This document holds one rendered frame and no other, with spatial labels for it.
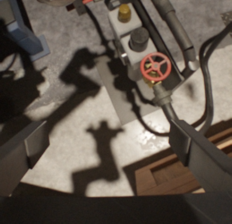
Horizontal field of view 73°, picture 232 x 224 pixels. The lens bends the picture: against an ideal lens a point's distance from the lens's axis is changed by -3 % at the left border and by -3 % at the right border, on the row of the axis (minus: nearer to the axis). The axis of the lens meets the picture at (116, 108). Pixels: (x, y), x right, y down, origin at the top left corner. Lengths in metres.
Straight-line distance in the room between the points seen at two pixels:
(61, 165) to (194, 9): 1.18
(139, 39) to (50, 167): 0.81
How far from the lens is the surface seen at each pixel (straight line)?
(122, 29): 0.50
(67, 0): 0.20
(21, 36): 0.99
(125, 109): 0.87
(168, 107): 0.44
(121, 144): 0.88
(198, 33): 1.10
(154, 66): 0.40
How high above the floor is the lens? 0.87
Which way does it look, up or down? 81 degrees down
